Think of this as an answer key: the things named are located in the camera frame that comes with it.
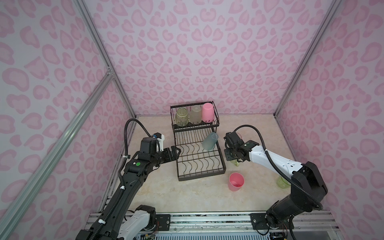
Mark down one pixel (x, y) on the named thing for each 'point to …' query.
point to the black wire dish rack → (195, 162)
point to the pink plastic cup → (208, 114)
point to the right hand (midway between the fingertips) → (230, 152)
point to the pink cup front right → (236, 181)
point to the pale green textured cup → (195, 115)
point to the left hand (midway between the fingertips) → (174, 149)
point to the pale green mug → (235, 161)
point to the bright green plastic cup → (181, 117)
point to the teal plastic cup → (210, 141)
